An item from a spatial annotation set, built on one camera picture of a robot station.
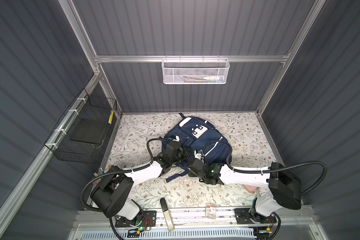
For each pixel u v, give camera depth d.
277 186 0.44
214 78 0.89
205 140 0.90
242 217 0.73
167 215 0.72
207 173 0.62
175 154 0.69
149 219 0.72
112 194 0.44
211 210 0.74
